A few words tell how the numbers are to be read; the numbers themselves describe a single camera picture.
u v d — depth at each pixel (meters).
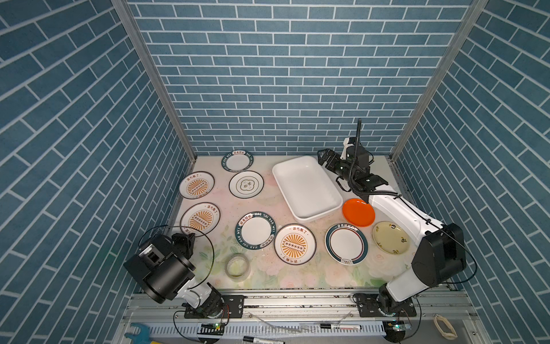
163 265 0.48
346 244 0.93
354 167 0.63
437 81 0.89
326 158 0.75
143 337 0.67
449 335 0.67
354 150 0.64
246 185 1.08
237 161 1.20
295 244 0.89
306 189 1.05
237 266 0.83
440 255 0.43
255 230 0.92
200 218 0.96
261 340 0.68
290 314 0.73
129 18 0.72
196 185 1.08
